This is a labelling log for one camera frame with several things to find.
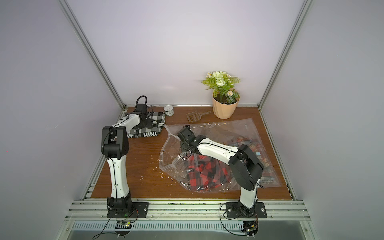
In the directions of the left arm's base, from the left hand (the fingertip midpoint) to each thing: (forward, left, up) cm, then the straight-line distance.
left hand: (147, 122), depth 108 cm
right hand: (-19, -30, +8) cm, 37 cm away
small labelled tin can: (+9, -16, +4) cm, 19 cm away
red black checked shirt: (-37, -43, +1) cm, 57 cm away
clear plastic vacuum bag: (-32, -24, +4) cm, 40 cm away
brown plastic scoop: (+8, -35, -2) cm, 36 cm away
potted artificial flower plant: (+13, -57, +14) cm, 60 cm away
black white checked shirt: (+3, -8, 0) cm, 9 cm away
